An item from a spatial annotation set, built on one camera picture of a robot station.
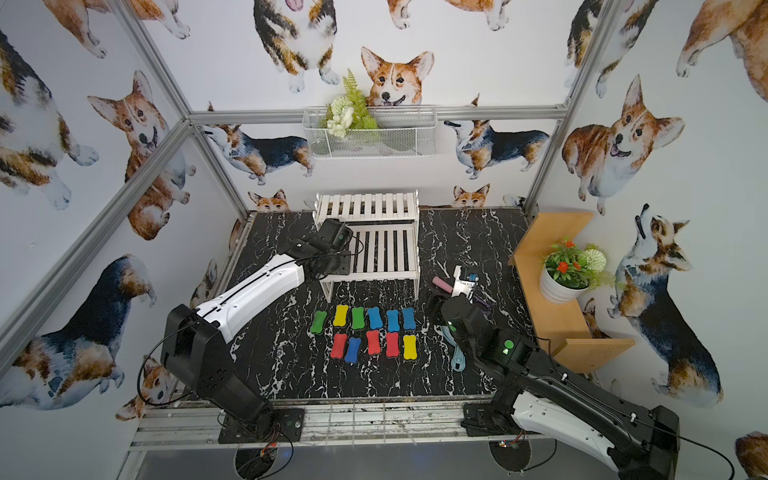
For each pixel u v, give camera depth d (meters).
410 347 0.86
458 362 0.81
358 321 0.91
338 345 0.86
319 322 0.90
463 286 0.64
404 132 0.93
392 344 0.86
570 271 0.77
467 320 0.52
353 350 0.84
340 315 0.92
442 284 0.99
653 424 0.42
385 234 0.98
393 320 0.90
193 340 0.43
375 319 0.91
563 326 0.84
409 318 0.92
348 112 0.78
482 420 0.73
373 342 0.88
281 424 0.73
